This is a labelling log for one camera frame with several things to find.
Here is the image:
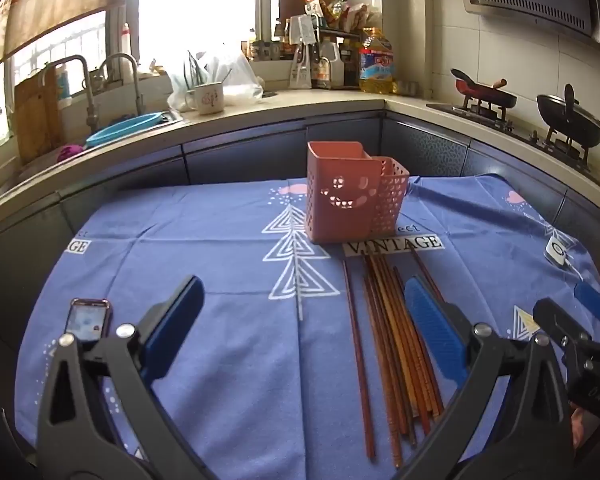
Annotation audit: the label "black wok with lid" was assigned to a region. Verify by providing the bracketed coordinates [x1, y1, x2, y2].
[536, 84, 600, 148]

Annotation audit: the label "pile of snack packets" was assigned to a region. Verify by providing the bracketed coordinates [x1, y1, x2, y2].
[300, 0, 383, 31]

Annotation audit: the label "packaged kitchen knives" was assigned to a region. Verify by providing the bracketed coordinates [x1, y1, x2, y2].
[287, 15, 313, 88]

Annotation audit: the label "white cable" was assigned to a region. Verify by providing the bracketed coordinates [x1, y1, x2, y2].
[564, 259, 590, 285]

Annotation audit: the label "blue plastic basin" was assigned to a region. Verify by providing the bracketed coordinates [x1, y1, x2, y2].
[84, 112, 162, 148]

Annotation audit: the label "white mug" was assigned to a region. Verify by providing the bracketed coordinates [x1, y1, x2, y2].
[184, 82, 226, 116]

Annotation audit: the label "black gas stove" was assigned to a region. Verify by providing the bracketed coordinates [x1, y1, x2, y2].
[426, 100, 600, 191]

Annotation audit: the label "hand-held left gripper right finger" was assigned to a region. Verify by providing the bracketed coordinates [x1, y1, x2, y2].
[404, 274, 576, 480]

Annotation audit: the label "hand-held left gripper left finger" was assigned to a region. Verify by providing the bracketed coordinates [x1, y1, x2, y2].
[36, 275, 206, 480]

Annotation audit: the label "blue printed tablecloth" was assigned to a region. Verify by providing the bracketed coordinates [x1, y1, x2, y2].
[17, 174, 600, 480]

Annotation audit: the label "red frying pan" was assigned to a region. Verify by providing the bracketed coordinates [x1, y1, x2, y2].
[450, 68, 518, 109]

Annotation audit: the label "steel sink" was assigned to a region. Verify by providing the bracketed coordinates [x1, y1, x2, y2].
[0, 107, 186, 186]

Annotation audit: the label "pink plastic utensil holder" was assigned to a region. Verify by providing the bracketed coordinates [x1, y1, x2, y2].
[306, 141, 411, 244]

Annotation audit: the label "bunch of wooden chopsticks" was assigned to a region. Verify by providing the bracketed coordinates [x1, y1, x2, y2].
[342, 245, 446, 468]

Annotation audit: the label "wooden cutting board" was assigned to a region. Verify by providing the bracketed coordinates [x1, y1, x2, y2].
[12, 67, 66, 163]

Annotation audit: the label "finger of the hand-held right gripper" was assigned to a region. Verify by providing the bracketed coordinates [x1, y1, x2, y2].
[574, 280, 600, 323]
[532, 297, 595, 350]

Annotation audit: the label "kitchen window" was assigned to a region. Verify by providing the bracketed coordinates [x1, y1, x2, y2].
[0, 0, 281, 126]

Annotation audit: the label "cooking oil bottle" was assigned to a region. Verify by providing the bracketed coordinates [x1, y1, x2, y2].
[358, 27, 396, 95]

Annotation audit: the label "dish soap bottle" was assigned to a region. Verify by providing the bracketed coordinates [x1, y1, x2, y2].
[55, 67, 72, 101]

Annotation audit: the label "black spice rack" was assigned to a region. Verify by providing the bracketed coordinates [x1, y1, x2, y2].
[272, 12, 366, 88]

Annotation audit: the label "printed window blind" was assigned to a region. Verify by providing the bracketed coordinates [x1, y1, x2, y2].
[0, 0, 141, 78]

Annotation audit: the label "smartphone with red case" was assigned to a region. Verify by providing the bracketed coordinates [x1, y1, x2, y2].
[62, 298, 113, 346]

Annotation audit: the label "clear plastic bag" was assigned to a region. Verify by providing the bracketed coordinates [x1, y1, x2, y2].
[167, 42, 265, 111]

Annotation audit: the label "white plastic jug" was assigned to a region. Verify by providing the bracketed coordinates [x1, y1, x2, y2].
[314, 40, 343, 90]

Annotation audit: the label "white button device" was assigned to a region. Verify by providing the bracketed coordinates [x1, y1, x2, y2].
[544, 240, 573, 265]

